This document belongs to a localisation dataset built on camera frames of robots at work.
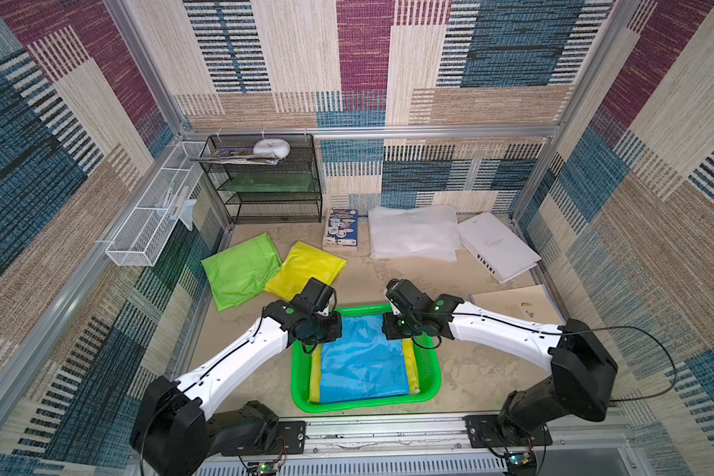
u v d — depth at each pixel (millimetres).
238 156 927
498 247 1081
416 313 638
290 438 730
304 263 1051
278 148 896
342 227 1150
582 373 428
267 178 1032
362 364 797
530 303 966
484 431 730
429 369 744
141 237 906
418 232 1119
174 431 391
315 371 810
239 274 1032
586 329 452
